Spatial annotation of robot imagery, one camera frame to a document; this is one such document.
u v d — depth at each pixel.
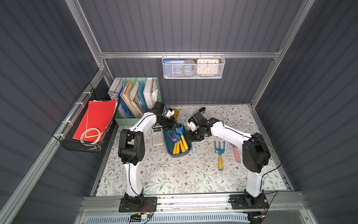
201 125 0.70
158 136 0.99
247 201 0.65
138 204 0.65
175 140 0.96
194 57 0.89
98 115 0.71
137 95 0.96
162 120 0.82
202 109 1.12
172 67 0.84
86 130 0.69
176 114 1.15
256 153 0.50
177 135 0.96
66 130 0.62
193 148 0.93
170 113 0.90
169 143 0.96
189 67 0.91
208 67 0.88
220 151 0.94
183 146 0.91
